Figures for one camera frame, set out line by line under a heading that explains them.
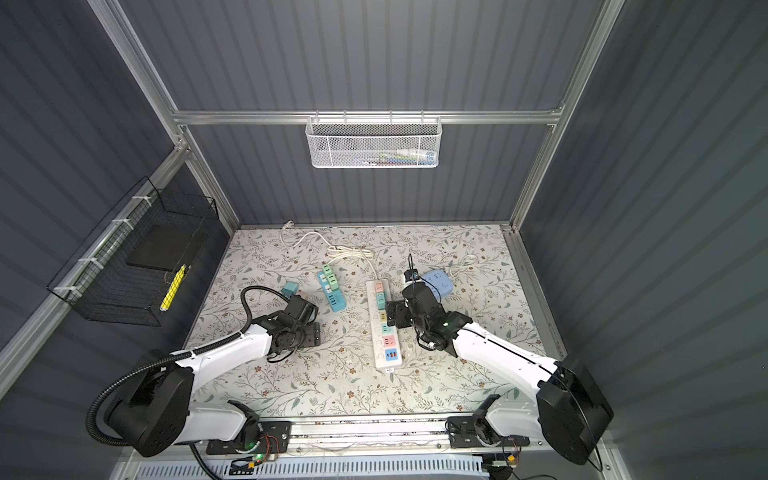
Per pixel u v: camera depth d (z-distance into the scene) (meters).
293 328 0.68
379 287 0.94
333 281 0.96
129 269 0.72
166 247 0.76
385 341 0.87
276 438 0.72
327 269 0.99
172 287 0.70
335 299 0.96
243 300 0.70
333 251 1.09
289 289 1.00
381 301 0.91
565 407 0.40
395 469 0.77
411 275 0.74
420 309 0.63
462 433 0.73
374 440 0.74
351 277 1.05
